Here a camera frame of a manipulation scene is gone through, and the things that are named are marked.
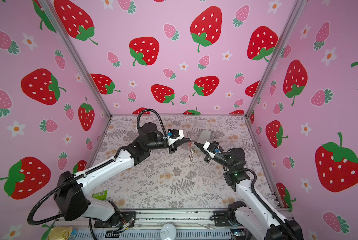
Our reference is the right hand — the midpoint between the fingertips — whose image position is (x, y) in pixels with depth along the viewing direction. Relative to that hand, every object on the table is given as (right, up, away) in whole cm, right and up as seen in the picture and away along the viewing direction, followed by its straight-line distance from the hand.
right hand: (196, 142), depth 68 cm
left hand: (-4, +2, -1) cm, 4 cm away
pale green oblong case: (+8, +1, +36) cm, 37 cm away
